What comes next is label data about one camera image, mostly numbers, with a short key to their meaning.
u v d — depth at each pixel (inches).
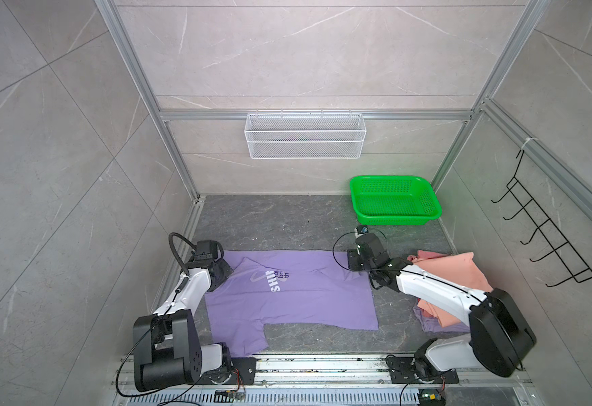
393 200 46.5
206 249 27.5
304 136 39.7
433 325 31.5
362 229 30.4
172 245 25.6
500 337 16.2
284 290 35.7
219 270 29.4
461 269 34.0
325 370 29.4
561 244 24.6
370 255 26.3
